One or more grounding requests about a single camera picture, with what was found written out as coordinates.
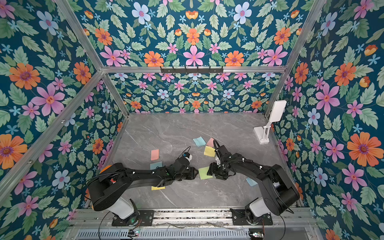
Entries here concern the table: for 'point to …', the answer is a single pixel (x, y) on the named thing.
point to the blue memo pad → (153, 166)
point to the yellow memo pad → (154, 188)
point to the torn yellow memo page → (209, 151)
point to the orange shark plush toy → (105, 168)
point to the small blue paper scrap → (251, 182)
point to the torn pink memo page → (210, 142)
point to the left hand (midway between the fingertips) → (200, 172)
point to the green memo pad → (203, 172)
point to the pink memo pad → (154, 154)
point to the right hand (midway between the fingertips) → (212, 172)
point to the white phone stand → (262, 133)
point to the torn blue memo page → (199, 141)
